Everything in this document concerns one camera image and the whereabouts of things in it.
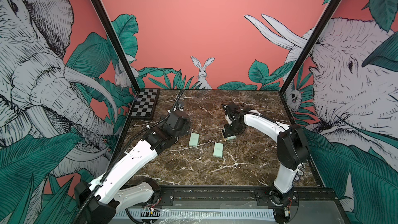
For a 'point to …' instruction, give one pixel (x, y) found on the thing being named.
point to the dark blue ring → (245, 142)
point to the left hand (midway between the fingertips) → (177, 118)
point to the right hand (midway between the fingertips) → (227, 131)
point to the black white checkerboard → (145, 103)
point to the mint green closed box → (218, 150)
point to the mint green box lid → (231, 137)
